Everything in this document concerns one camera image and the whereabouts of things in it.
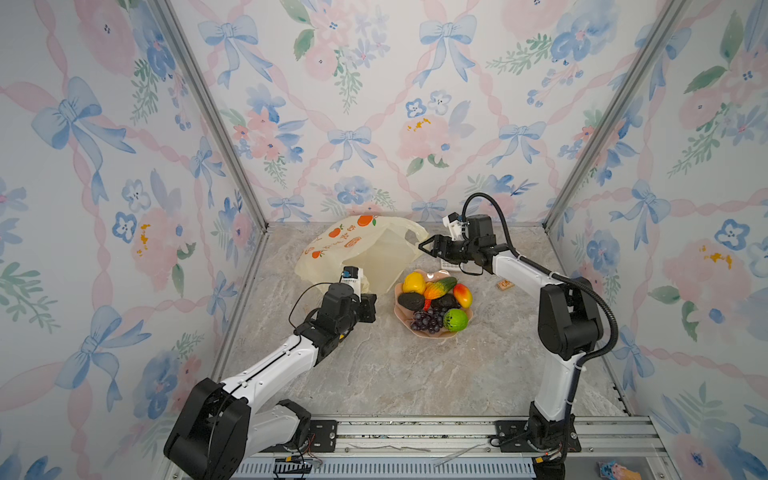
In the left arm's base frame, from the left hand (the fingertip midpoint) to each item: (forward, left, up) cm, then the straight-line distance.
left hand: (378, 294), depth 83 cm
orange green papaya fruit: (+7, -19, -7) cm, 21 cm away
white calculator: (+19, -24, -11) cm, 33 cm away
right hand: (+18, -15, 0) cm, 23 cm away
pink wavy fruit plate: (0, -9, -12) cm, 15 cm away
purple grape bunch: (-4, -15, -9) cm, 18 cm away
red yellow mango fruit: (+4, -25, -6) cm, 26 cm away
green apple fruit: (-5, -22, -5) cm, 23 cm away
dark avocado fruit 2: (+3, -21, -9) cm, 23 cm away
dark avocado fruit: (+3, -10, -7) cm, 13 cm away
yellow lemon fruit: (+9, -11, -7) cm, 16 cm away
